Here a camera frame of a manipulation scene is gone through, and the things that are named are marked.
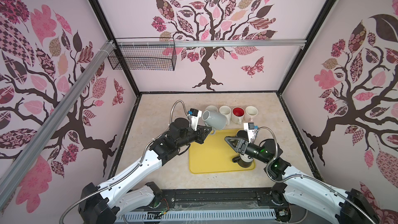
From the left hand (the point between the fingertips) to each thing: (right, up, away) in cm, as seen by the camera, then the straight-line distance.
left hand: (210, 132), depth 71 cm
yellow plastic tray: (+4, -16, +15) cm, 22 cm away
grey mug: (+2, +6, -2) cm, 6 cm away
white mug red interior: (+20, +6, +32) cm, 38 cm away
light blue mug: (+2, +11, +27) cm, 29 cm away
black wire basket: (-51, +51, +51) cm, 89 cm away
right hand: (+7, -3, -3) cm, 8 cm away
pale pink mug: (+28, +8, +28) cm, 40 cm away
